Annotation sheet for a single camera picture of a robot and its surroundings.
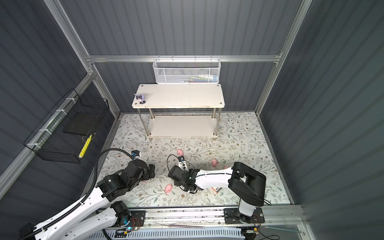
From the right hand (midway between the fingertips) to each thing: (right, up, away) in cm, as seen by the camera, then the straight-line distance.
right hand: (180, 176), depth 86 cm
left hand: (-16, +7, -8) cm, 20 cm away
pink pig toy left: (-15, +3, -16) cm, 23 cm away
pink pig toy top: (-1, +12, +11) cm, 16 cm away
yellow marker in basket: (-42, +19, -19) cm, 50 cm away
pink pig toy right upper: (+20, +7, +5) cm, 22 cm away
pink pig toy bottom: (-7, -5, -4) cm, 9 cm away
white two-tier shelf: (-3, +43, +38) cm, 57 cm away
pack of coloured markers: (+20, -5, -5) cm, 22 cm away
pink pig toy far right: (+27, +4, +4) cm, 27 cm away
